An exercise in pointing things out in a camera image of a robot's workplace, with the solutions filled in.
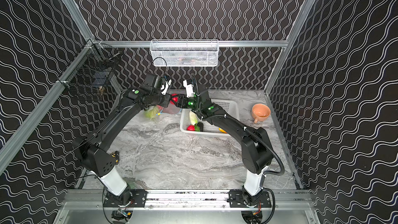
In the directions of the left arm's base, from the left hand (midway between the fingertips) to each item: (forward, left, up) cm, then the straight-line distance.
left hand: (171, 97), depth 80 cm
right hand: (0, -1, -1) cm, 2 cm away
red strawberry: (-2, -2, +1) cm, 4 cm away
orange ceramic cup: (+12, -54, -26) cm, 61 cm away
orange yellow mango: (-3, -28, -25) cm, 38 cm away
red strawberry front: (-4, -9, -22) cm, 24 cm away
